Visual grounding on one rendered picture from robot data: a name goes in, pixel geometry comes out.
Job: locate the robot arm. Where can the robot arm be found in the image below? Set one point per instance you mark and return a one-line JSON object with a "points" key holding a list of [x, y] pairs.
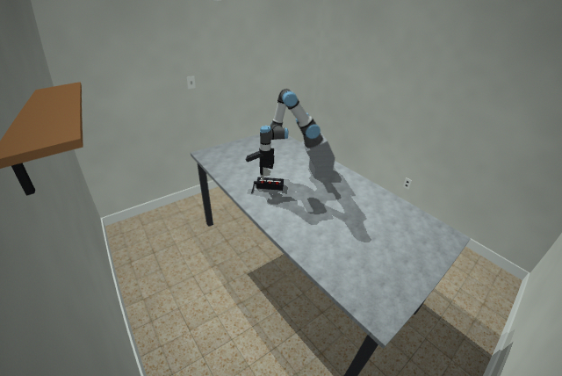
{"points": [[305, 122]]}

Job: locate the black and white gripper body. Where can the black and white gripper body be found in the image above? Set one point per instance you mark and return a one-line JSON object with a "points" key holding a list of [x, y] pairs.
{"points": [[267, 160]]}

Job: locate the black power strip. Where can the black power strip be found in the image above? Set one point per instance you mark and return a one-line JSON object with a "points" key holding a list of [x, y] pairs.
{"points": [[269, 183]]}

